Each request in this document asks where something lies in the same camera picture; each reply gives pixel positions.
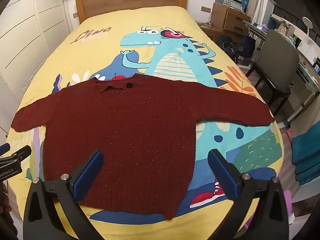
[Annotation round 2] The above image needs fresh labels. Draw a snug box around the yellow dinosaur print bedsheet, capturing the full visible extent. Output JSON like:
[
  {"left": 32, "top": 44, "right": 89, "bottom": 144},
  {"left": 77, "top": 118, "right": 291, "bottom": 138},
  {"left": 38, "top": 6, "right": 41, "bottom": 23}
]
[{"left": 5, "top": 5, "right": 285, "bottom": 240}]

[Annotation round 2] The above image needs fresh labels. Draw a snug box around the grey printer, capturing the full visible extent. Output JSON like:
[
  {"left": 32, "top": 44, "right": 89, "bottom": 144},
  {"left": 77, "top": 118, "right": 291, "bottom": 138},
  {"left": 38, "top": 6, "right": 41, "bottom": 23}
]
[{"left": 215, "top": 0, "right": 248, "bottom": 12}]

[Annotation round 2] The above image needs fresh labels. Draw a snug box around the wooden dresser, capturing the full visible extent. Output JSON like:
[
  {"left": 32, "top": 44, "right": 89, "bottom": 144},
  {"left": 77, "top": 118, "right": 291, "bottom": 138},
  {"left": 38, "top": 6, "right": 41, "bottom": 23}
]
[{"left": 209, "top": 2, "right": 252, "bottom": 35}]

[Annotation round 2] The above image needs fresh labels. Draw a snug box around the folded teal blanket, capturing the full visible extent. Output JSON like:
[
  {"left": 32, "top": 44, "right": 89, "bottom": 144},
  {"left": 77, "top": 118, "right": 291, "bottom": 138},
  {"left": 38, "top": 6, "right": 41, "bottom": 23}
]
[{"left": 291, "top": 125, "right": 320, "bottom": 188}]

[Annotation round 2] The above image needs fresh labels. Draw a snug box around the light study desk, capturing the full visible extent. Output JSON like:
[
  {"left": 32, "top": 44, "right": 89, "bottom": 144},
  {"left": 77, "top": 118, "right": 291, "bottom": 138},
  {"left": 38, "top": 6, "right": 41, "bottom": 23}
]
[{"left": 244, "top": 20, "right": 320, "bottom": 130}]

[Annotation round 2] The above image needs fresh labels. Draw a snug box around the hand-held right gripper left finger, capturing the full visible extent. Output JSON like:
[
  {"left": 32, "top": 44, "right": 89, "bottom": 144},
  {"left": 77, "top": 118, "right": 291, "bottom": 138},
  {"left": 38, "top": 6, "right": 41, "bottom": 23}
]
[{"left": 23, "top": 149, "right": 104, "bottom": 240}]

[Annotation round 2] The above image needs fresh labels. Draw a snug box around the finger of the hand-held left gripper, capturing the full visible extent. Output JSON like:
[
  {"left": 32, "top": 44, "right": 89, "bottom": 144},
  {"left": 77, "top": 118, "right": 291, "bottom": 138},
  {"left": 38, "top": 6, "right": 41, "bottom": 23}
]
[
  {"left": 0, "top": 143, "right": 11, "bottom": 157},
  {"left": 10, "top": 145, "right": 32, "bottom": 163}
]

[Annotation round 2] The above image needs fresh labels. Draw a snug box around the dark blue bag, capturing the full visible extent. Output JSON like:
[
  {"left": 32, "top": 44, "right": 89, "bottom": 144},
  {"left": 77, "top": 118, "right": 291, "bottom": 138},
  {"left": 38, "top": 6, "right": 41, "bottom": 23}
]
[{"left": 240, "top": 32, "right": 257, "bottom": 63}]

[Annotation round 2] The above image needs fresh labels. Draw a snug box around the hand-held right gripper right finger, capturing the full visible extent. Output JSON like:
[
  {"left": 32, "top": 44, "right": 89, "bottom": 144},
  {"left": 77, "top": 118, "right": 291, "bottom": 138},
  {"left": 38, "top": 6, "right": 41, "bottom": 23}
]
[{"left": 208, "top": 149, "right": 292, "bottom": 240}]

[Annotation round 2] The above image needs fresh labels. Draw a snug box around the black backpack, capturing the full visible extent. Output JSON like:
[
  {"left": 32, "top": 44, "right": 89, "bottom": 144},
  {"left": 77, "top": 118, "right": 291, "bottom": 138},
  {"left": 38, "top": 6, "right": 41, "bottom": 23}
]
[{"left": 217, "top": 35, "right": 242, "bottom": 63}]

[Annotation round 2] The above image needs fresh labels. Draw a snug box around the person's left hand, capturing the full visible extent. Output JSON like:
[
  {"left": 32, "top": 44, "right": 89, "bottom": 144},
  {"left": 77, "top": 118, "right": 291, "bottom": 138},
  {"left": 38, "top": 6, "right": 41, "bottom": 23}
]
[{"left": 0, "top": 184, "right": 12, "bottom": 215}]

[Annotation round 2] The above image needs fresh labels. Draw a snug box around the grey chair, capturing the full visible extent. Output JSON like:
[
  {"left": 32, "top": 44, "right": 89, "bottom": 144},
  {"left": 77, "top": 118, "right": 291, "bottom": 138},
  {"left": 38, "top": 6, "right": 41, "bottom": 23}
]
[{"left": 246, "top": 29, "right": 300, "bottom": 113}]

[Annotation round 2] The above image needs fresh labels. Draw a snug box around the white desk lamp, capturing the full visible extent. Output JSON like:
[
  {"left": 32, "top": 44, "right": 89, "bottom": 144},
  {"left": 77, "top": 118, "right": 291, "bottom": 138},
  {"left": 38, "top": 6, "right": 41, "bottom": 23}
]
[{"left": 302, "top": 17, "right": 314, "bottom": 38}]

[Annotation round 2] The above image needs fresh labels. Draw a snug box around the white wardrobe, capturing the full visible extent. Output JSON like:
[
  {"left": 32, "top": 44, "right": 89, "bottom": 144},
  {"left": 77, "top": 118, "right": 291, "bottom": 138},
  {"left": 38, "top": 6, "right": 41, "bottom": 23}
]
[{"left": 0, "top": 0, "right": 80, "bottom": 137}]

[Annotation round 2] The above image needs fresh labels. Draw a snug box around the dark red knit sweater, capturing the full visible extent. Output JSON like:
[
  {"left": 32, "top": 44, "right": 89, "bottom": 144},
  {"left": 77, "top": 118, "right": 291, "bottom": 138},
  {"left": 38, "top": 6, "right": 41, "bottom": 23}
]
[{"left": 11, "top": 74, "right": 275, "bottom": 220}]

